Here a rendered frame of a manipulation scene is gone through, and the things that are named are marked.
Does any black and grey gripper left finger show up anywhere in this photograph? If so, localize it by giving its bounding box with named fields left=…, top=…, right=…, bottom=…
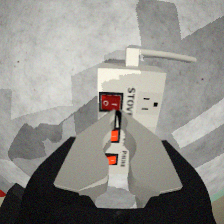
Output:
left=14, top=109, right=117, bottom=224

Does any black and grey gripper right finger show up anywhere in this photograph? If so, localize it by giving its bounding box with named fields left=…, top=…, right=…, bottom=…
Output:
left=117, top=109, right=217, bottom=224

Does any white power strip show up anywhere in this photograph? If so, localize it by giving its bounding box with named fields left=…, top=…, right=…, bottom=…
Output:
left=98, top=47, right=197, bottom=174

